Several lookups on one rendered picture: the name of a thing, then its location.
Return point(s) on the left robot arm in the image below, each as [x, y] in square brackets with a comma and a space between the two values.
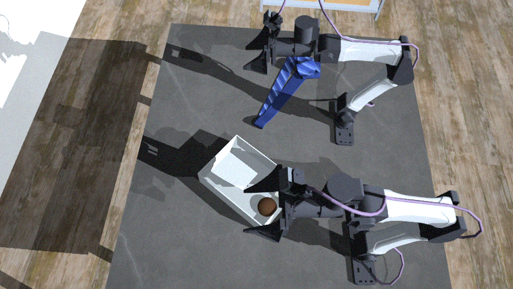
[431, 219]

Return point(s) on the brown ball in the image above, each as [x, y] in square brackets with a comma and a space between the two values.
[267, 206]

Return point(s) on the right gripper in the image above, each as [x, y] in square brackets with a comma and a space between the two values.
[265, 41]

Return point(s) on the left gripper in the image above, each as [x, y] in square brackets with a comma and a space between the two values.
[309, 208]

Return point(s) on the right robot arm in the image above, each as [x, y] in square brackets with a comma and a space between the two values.
[332, 48]

